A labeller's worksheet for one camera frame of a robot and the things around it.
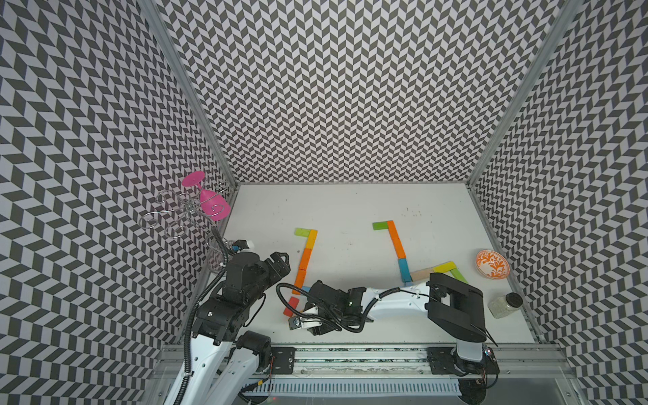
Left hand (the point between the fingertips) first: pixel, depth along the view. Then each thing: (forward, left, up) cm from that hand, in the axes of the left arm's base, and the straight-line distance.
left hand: (279, 264), depth 72 cm
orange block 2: (+3, -3, -19) cm, 19 cm away
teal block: (+7, -41, -19) cm, 46 cm away
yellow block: (+7, -55, -17) cm, 58 cm away
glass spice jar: (-8, -68, -12) cm, 69 cm away
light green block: (+5, -61, -20) cm, 64 cm away
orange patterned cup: (+8, -74, -18) cm, 76 cm away
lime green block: (+22, -3, -17) cm, 28 cm away
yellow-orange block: (+20, -7, -19) cm, 28 cm away
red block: (-5, -2, -17) cm, 18 cm away
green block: (+27, -35, -20) cm, 48 cm away
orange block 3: (+24, -40, -19) cm, 50 cm away
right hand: (-10, -8, -18) cm, 22 cm away
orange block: (+11, -5, -18) cm, 22 cm away
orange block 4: (+16, -41, -19) cm, 48 cm away
